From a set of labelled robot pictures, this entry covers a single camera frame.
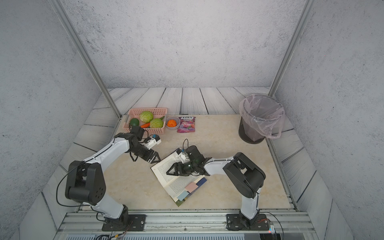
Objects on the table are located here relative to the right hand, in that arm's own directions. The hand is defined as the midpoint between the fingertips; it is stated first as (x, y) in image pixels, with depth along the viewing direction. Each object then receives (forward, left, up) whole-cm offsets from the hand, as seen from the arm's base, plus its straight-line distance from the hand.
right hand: (171, 175), depth 82 cm
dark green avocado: (+42, +33, -2) cm, 53 cm away
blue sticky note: (-11, -7, +1) cm, 13 cm away
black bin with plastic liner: (+38, -56, +6) cm, 69 cm away
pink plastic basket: (+51, +35, -3) cm, 62 cm away
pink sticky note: (-6, -11, 0) cm, 13 cm away
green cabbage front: (+38, +15, 0) cm, 41 cm away
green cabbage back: (+44, +24, +1) cm, 50 cm away
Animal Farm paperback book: (-6, -5, -2) cm, 8 cm away
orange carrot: (+40, +25, -5) cm, 48 cm away
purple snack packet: (+42, -6, -6) cm, 42 cm away
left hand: (+10, +9, +2) cm, 13 cm away
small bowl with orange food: (+39, +4, -1) cm, 39 cm away
